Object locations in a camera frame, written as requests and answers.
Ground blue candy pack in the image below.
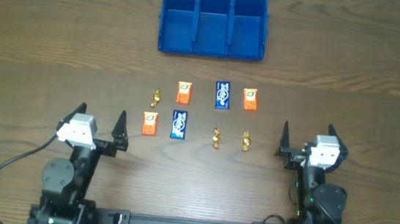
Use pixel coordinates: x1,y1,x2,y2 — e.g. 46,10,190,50
169,109,189,141
213,80,232,111

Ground blue tray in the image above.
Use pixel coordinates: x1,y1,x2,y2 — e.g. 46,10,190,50
157,0,271,63

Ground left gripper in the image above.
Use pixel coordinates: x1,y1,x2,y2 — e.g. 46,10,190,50
53,100,133,159

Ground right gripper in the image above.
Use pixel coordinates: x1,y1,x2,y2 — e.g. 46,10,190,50
273,118,352,175

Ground gold candy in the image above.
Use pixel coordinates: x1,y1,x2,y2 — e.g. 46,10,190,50
210,127,223,150
240,130,253,153
149,88,163,110

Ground orange candy box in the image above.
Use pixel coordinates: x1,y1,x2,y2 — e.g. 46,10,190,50
241,87,259,112
141,111,160,137
175,81,193,106

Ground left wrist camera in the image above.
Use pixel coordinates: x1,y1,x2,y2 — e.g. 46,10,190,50
55,111,100,151

